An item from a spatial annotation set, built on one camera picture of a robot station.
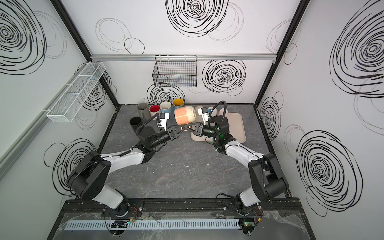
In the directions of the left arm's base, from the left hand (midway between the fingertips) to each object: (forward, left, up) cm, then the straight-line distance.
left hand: (187, 128), depth 74 cm
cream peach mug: (+4, +1, +6) cm, 7 cm away
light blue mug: (+32, +20, -18) cm, 41 cm away
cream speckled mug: (+5, -4, +7) cm, 9 cm away
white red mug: (+28, +26, -17) cm, 42 cm away
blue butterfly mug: (+36, +10, -18) cm, 41 cm away
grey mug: (+27, +34, -16) cm, 46 cm away
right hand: (0, +2, 0) cm, 2 cm away
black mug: (+16, +37, -17) cm, 44 cm away
